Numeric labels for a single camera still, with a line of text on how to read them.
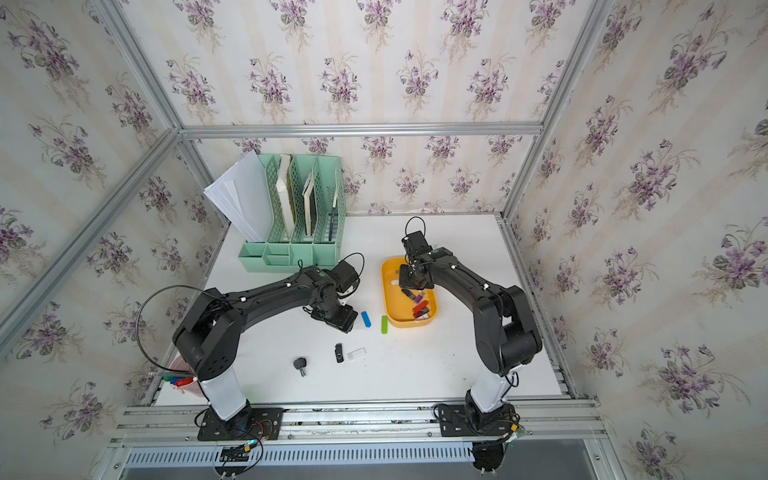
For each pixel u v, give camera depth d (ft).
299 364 2.64
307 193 3.23
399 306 3.10
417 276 2.55
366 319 3.00
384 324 2.97
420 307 3.09
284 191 3.08
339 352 2.77
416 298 3.15
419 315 2.99
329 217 3.89
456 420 2.40
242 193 3.14
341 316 2.55
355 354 2.77
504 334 1.54
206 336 1.52
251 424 2.34
